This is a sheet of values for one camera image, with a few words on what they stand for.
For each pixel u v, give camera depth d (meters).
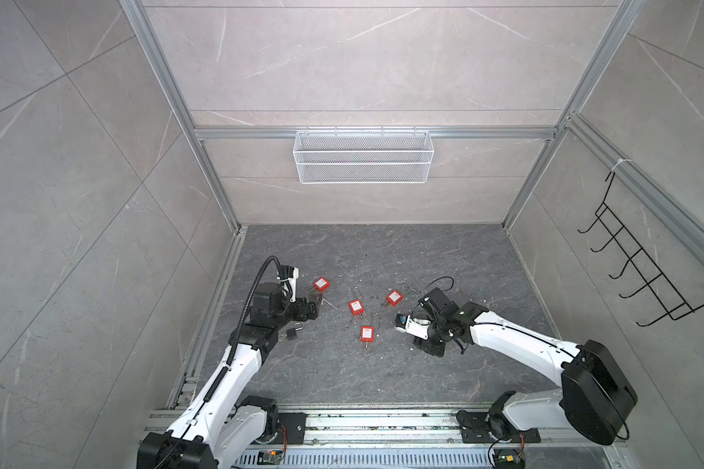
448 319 0.65
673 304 0.58
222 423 0.46
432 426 0.75
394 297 0.98
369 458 0.70
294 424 0.73
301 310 0.72
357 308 0.94
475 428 0.73
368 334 0.88
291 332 0.90
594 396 0.41
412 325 0.75
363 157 1.01
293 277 0.73
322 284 1.00
